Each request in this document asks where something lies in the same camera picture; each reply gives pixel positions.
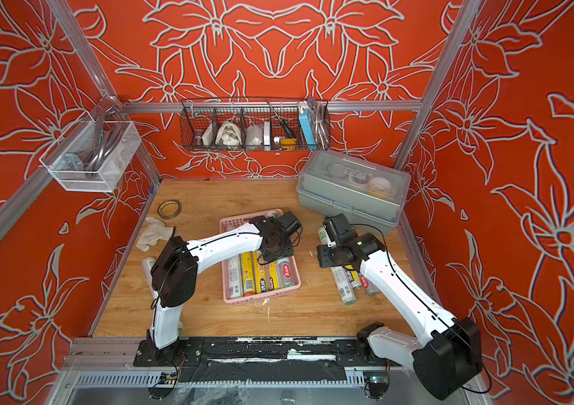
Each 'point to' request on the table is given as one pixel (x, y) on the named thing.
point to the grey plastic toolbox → (370, 195)
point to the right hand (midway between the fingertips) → (322, 254)
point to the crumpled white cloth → (154, 231)
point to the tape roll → (169, 209)
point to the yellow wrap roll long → (248, 267)
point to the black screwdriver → (283, 122)
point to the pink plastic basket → (235, 220)
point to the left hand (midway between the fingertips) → (289, 252)
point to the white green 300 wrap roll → (148, 264)
